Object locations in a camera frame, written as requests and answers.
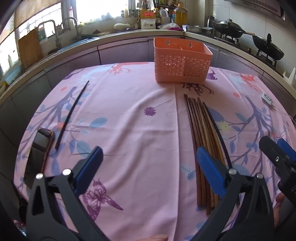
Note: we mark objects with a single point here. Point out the gas stove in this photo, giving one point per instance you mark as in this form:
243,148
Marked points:
252,49

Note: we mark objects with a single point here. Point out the white plastic jug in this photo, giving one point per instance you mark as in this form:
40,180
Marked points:
164,15

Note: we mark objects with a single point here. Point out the chrome kitchen faucet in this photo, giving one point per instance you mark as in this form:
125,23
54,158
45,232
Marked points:
75,26
52,30

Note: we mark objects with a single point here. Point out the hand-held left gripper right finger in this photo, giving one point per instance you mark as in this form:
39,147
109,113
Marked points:
209,166

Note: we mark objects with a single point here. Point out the wooden cutting board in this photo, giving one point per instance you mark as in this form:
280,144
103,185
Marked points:
30,49

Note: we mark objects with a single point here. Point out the yellow cooking oil bottle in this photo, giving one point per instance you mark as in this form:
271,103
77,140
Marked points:
180,14

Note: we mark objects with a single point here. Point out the purple cloth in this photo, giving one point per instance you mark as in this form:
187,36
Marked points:
175,28

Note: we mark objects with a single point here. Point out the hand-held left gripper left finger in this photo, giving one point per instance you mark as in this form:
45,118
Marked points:
91,164

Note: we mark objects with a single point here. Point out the pink floral tablecloth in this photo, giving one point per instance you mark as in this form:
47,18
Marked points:
129,120

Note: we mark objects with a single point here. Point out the bundle of brown chopsticks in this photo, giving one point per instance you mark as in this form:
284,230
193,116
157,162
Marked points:
198,139

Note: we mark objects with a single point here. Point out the small white timer device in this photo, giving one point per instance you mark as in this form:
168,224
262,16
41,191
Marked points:
266,96

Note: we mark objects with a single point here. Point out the dark smartphone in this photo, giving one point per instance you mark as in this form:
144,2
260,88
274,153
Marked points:
39,153

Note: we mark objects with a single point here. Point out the clear plastic bottle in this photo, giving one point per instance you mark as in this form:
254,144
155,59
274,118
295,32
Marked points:
19,228

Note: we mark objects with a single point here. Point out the white box with yellow label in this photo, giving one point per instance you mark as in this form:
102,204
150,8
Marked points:
148,19

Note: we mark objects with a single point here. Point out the black wok with lid knob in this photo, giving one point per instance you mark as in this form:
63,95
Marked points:
268,47

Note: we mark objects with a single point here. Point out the white rack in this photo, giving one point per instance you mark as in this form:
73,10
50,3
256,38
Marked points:
291,75

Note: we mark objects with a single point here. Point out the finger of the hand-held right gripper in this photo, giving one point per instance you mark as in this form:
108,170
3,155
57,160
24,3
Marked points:
271,149
288,149

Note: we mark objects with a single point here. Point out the kitchen counter with cabinets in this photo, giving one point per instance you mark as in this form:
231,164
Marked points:
115,49

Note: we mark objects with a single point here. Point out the range hood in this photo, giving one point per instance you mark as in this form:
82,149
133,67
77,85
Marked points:
256,8

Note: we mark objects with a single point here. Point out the steel tray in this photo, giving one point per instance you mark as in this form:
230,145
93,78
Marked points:
198,29

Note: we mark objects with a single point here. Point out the person's right hand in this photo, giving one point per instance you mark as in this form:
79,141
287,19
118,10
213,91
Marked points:
279,209

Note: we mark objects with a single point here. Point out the black chopstick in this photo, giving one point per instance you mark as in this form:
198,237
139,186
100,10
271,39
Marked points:
70,111
219,136

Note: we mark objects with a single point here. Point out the orange plastic utensil basket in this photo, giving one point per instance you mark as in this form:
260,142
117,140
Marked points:
182,62

